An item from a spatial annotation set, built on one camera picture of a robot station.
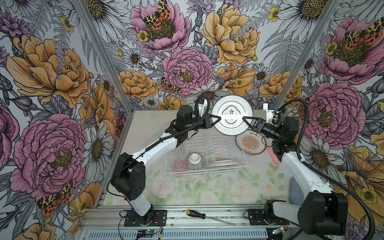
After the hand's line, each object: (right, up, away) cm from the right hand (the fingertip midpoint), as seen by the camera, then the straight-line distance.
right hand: (242, 122), depth 73 cm
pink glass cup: (-32, -25, +15) cm, 43 cm away
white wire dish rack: (-15, -19, +31) cm, 39 cm away
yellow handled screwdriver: (-19, -45, +1) cm, 49 cm away
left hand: (-10, 0, +2) cm, 10 cm away
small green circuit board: (-44, -51, -1) cm, 67 cm away
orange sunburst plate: (+15, -13, +29) cm, 35 cm away
